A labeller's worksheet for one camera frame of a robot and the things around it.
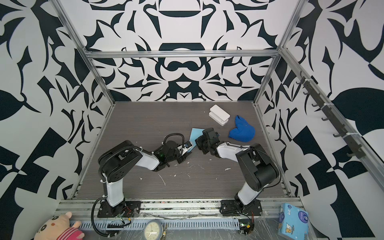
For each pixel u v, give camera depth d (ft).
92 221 2.25
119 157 1.77
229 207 2.44
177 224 2.34
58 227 2.11
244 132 3.30
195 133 3.26
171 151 2.44
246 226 2.34
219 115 3.44
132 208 2.44
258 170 1.52
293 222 2.19
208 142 2.44
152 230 2.17
